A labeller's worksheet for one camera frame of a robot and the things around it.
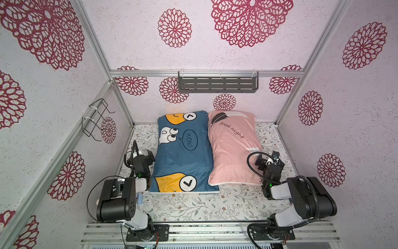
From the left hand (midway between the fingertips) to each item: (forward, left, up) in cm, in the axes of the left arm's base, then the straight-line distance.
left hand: (141, 153), depth 93 cm
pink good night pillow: (+10, -55, +4) cm, 56 cm away
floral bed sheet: (-26, -56, -9) cm, 62 cm away
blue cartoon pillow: (-5, -26, -1) cm, 26 cm away
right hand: (-2, -76, +2) cm, 76 cm away
